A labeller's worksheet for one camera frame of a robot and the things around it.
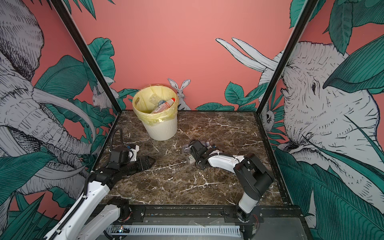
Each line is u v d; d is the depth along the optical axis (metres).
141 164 0.69
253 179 0.46
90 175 0.93
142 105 0.96
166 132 0.94
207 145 0.97
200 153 0.70
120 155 0.59
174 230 0.70
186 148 0.95
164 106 0.88
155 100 0.95
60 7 0.70
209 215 0.75
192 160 0.89
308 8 0.69
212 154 0.61
